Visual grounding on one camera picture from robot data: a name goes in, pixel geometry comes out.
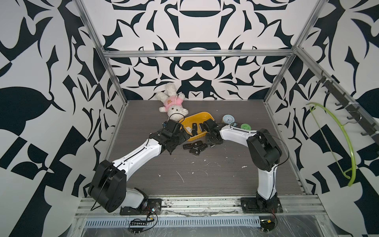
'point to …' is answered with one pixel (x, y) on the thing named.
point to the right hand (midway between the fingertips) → (210, 138)
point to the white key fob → (189, 129)
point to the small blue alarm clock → (229, 119)
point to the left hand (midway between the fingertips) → (183, 135)
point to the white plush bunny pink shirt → (173, 102)
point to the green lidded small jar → (246, 126)
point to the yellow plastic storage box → (190, 125)
